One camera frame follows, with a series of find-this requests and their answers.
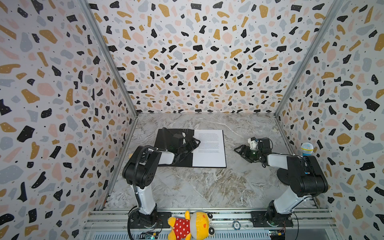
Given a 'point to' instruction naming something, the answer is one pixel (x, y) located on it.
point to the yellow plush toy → (197, 225)
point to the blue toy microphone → (307, 149)
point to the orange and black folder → (187, 161)
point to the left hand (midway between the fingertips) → (197, 142)
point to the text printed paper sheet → (210, 151)
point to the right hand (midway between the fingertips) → (236, 149)
